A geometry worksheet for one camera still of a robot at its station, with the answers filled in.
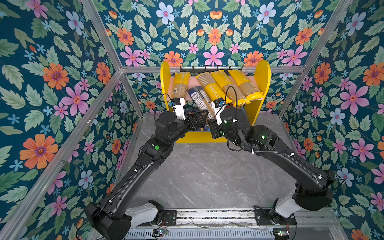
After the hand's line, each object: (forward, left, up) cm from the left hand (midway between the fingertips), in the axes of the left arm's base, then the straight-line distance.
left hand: (205, 110), depth 60 cm
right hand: (-1, -3, -4) cm, 5 cm away
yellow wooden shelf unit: (+12, -29, -19) cm, 37 cm away
